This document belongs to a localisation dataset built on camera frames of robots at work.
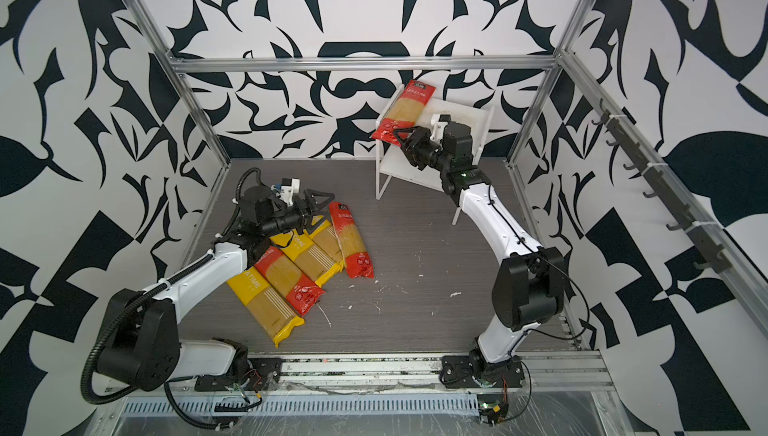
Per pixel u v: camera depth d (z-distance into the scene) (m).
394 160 0.99
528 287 0.45
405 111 0.85
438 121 0.75
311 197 0.73
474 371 0.66
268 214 0.68
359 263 0.88
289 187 0.78
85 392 0.36
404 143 0.71
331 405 0.71
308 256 0.92
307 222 0.74
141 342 0.41
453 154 0.62
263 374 0.73
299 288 0.85
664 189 0.55
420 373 0.76
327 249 0.94
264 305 0.83
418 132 0.71
